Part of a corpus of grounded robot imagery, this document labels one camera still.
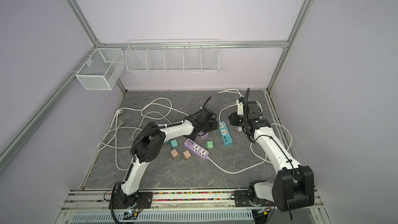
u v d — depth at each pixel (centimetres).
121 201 69
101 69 102
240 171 83
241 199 74
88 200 76
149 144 55
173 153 87
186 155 86
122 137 97
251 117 63
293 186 40
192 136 94
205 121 78
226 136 93
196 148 88
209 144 89
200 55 104
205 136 93
